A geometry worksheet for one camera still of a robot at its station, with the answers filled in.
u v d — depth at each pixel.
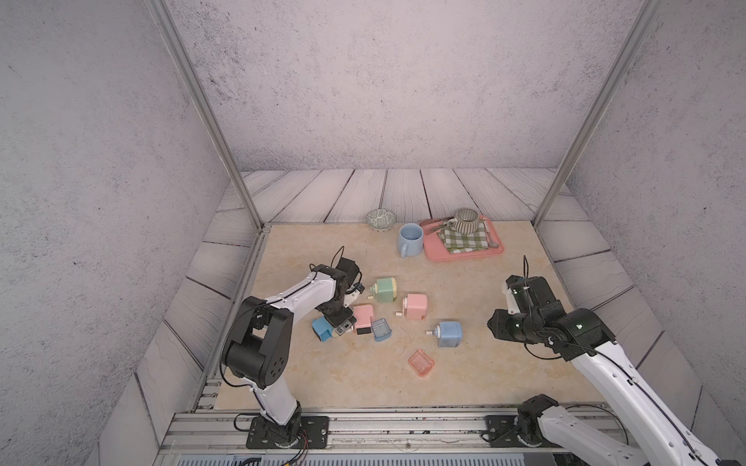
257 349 0.47
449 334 0.83
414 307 0.89
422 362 0.85
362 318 0.89
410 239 1.05
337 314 0.81
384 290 0.94
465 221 1.12
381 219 1.22
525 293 0.56
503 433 0.71
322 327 0.85
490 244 1.14
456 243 1.13
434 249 1.12
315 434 0.73
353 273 0.79
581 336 0.47
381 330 0.91
